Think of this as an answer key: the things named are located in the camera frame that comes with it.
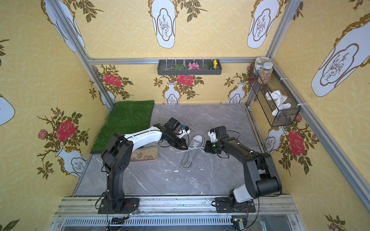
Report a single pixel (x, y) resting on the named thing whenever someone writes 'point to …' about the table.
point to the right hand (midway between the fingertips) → (207, 146)
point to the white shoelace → (195, 147)
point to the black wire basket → (284, 117)
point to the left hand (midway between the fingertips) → (183, 146)
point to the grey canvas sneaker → (189, 157)
